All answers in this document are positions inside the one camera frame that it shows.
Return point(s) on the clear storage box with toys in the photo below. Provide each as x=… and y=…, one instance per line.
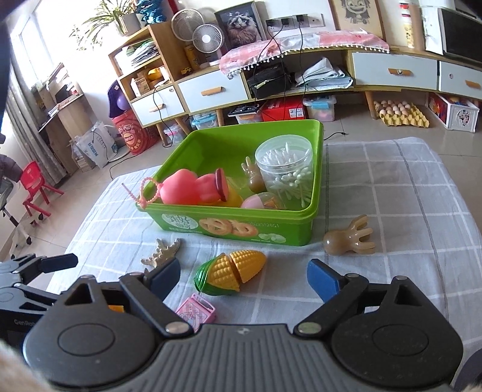
x=320, y=108

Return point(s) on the office chair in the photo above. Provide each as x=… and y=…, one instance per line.
x=9, y=177

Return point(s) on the white appliance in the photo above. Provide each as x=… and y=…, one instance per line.
x=432, y=30

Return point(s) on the beige starfish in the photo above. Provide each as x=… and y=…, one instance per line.
x=162, y=256

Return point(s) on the purple balloon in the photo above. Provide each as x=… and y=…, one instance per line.
x=120, y=101

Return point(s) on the grey desk fan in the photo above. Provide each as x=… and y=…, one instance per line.
x=186, y=24

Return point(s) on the black bag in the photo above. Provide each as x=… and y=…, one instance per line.
x=269, y=83

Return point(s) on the red flat box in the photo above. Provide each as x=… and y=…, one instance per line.
x=282, y=111

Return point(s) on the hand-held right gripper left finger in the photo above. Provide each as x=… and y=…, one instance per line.
x=167, y=273

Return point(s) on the small clear storage box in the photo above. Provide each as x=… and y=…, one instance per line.
x=176, y=135

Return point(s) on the blue sequin decoration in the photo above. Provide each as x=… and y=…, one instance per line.
x=150, y=11

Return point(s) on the pink pig toy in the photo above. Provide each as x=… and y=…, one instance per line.
x=180, y=188

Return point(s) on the blue-lidded clear storage box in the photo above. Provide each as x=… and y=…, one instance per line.
x=205, y=121

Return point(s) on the grey checked tablecloth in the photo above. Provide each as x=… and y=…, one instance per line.
x=376, y=181

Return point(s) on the brown claw massager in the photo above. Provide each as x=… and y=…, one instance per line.
x=256, y=183
x=339, y=241

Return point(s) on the small pink box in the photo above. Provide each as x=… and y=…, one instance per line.
x=194, y=313

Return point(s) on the wide white cabinet drawer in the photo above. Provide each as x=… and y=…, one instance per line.
x=395, y=69
x=211, y=92

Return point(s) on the white desk fan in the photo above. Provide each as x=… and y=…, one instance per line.
x=208, y=39

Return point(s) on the clear box with black top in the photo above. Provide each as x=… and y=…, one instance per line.
x=244, y=115

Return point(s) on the framed cat picture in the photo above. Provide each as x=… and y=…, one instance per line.
x=241, y=26

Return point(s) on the pink capsule ball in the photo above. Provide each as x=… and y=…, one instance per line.
x=254, y=201

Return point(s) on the wooden tv cabinet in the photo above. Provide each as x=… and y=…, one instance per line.
x=339, y=47

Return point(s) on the red plastic chair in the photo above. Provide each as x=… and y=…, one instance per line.
x=34, y=181

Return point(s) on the clear cotton swab jar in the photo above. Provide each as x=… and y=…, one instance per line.
x=286, y=177

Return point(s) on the framed cartoon face picture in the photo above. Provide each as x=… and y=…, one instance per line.
x=356, y=17

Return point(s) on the white toy crate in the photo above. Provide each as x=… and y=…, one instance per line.
x=453, y=113

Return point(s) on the small white cabinet drawer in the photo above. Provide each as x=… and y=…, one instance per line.
x=158, y=105

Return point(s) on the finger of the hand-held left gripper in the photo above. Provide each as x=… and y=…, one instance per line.
x=60, y=262
x=9, y=268

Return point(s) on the yellow egg tray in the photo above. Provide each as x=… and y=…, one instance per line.
x=399, y=113

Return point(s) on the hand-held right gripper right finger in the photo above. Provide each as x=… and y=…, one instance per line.
x=322, y=279

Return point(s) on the toy corn cob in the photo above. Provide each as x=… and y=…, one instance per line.
x=222, y=275

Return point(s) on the pink tasselled cloth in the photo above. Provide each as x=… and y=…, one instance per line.
x=320, y=43

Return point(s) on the yellow toy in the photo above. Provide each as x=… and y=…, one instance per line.
x=154, y=74

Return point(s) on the person's left forearm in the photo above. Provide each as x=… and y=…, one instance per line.
x=15, y=369

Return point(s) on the potted green plant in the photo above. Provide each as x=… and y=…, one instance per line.
x=113, y=15

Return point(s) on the small cardboard box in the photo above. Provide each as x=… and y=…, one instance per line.
x=142, y=85

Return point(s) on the red printed bag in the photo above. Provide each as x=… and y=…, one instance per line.
x=133, y=137

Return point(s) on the green plastic cookie box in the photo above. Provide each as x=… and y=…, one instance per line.
x=308, y=222

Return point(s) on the wall power outlets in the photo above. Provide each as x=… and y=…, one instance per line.
x=293, y=22

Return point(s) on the orange toy lid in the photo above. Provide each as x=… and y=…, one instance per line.
x=116, y=308

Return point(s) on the white shopping bag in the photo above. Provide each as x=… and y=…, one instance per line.
x=94, y=145

